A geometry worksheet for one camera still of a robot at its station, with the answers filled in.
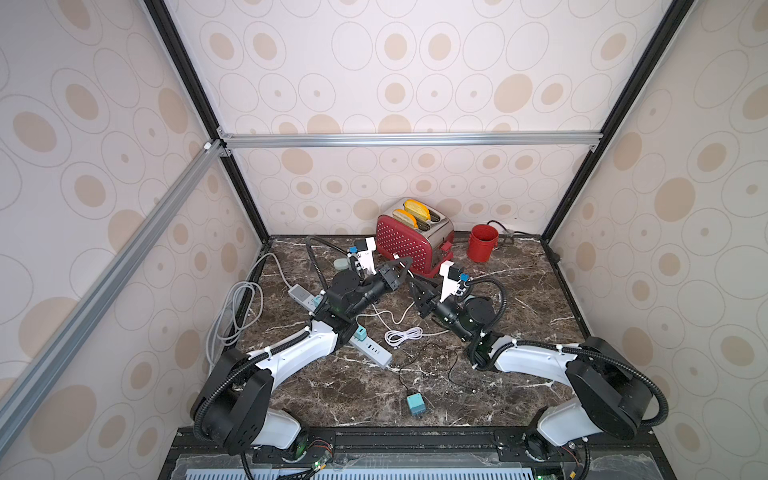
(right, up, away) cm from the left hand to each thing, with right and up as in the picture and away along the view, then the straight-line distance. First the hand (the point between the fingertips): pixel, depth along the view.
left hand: (421, 262), depth 70 cm
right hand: (0, -3, +4) cm, 6 cm away
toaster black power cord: (+42, +13, +51) cm, 67 cm away
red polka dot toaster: (+5, +5, +26) cm, 27 cm away
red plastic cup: (+25, +8, +36) cm, 45 cm away
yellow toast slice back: (+2, +18, +31) cm, 36 cm away
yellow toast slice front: (-3, +15, +29) cm, 33 cm away
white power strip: (-14, -25, +17) cm, 34 cm away
